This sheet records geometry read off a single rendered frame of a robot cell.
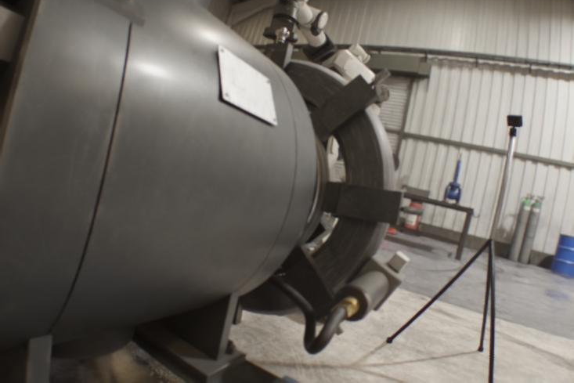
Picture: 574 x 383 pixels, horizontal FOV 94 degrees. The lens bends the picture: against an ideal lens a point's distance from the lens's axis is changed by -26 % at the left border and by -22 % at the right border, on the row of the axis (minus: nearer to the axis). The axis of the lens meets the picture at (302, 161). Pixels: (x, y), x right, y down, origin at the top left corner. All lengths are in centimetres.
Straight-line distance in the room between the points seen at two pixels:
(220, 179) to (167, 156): 9
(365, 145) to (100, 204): 68
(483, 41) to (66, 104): 1036
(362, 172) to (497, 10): 1033
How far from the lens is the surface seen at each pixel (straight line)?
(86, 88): 27
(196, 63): 37
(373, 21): 1158
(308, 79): 96
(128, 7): 33
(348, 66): 171
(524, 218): 853
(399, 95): 1002
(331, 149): 160
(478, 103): 963
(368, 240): 83
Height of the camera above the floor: 64
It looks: 3 degrees up
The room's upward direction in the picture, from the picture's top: 15 degrees clockwise
